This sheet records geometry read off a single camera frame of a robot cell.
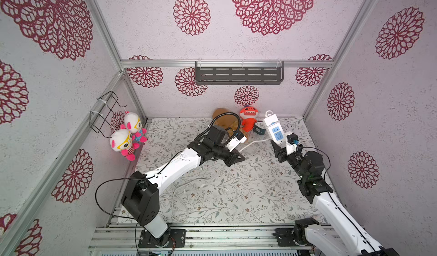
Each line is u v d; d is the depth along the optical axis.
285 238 0.73
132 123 0.92
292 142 0.61
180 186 0.89
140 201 0.43
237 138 0.68
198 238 0.76
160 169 0.48
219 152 0.66
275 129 0.73
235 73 0.96
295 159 0.64
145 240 0.73
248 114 1.13
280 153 0.67
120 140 0.85
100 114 0.74
